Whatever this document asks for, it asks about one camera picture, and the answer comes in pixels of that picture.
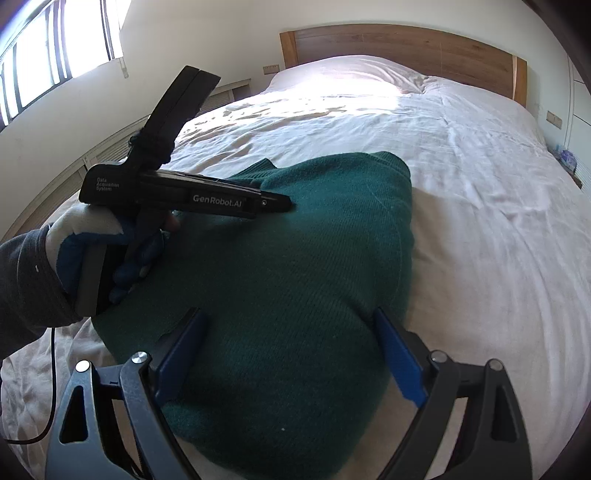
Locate wooden nightstand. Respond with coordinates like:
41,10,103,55
551,145,583,189

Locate dark grey sleeve forearm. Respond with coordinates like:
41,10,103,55
0,227,81,359

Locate black cable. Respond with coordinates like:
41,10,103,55
0,327,59,446

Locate left beige wall switch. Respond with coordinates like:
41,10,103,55
263,64,280,75

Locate wooden headboard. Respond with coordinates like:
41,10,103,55
280,24,528,106

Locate dark green knit sweater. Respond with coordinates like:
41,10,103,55
92,152,414,479

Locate bright window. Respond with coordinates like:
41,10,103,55
1,0,131,127

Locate white bed duvet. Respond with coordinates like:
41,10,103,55
0,54,591,480

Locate white built-in wardrobe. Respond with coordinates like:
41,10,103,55
566,59,591,195

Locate beige wall switch plate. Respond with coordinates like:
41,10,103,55
546,110,563,130

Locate white pillow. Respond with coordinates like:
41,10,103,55
265,55,428,94

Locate blue tissue pack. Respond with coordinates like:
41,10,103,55
556,148,578,174

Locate gloved left hand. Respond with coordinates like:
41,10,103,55
44,202,182,296

